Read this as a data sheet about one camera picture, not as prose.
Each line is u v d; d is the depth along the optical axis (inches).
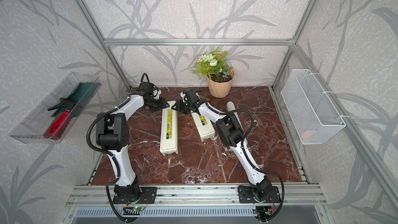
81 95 27.9
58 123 23.4
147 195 28.5
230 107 41.1
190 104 33.2
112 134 21.3
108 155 22.1
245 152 25.2
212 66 36.4
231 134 25.0
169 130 34.7
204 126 35.2
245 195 28.8
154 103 34.0
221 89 41.3
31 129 22.7
